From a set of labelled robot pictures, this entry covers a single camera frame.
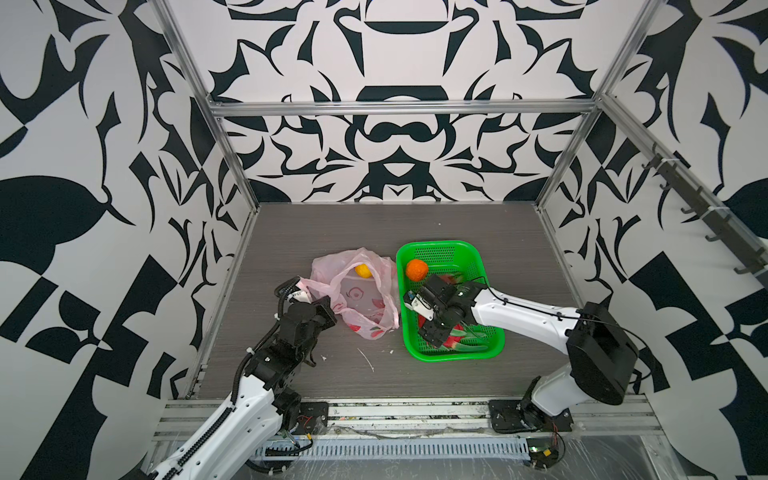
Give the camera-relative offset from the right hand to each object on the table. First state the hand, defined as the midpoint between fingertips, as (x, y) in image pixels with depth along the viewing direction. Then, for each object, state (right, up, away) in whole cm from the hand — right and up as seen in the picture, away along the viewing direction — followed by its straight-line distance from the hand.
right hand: (430, 320), depth 86 cm
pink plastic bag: (-20, +7, +11) cm, 24 cm away
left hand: (-28, +9, -6) cm, 30 cm away
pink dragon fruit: (+7, +11, +8) cm, 15 cm away
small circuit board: (+24, -27, -15) cm, 39 cm away
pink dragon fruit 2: (+9, -4, -5) cm, 11 cm away
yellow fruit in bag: (-20, +13, +11) cm, 26 cm away
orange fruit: (-3, +13, +8) cm, 16 cm away
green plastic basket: (+12, +16, +13) cm, 24 cm away
